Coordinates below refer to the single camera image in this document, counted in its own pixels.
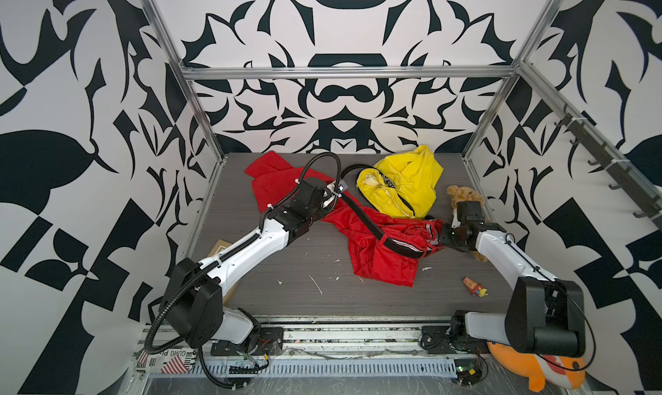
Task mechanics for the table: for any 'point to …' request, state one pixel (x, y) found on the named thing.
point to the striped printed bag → (166, 361)
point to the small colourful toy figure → (475, 289)
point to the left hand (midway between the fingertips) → (312, 185)
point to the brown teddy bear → (466, 194)
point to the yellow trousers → (404, 183)
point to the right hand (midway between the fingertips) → (445, 233)
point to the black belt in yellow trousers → (388, 181)
